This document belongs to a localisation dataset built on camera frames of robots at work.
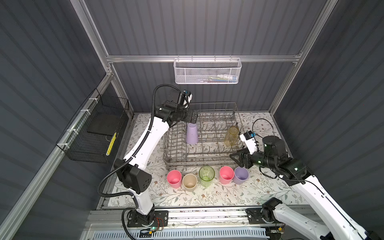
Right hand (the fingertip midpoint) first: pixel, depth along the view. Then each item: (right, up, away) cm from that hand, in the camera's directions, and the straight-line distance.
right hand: (236, 153), depth 68 cm
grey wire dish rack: (-9, +2, +33) cm, 34 cm away
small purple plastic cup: (+7, -15, +17) cm, 24 cm away
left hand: (-21, +19, +9) cm, 29 cm away
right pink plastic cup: (-1, -16, +19) cm, 25 cm away
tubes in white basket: (-4, +42, +24) cm, 49 cm away
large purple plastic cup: (-21, +8, +24) cm, 33 cm away
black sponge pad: (-65, +14, +7) cm, 67 cm away
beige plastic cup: (-22, -19, +17) cm, 34 cm away
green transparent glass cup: (-13, -11, +6) cm, 18 cm away
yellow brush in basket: (-59, +4, +2) cm, 59 cm away
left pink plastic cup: (-31, -17, +17) cm, 39 cm away
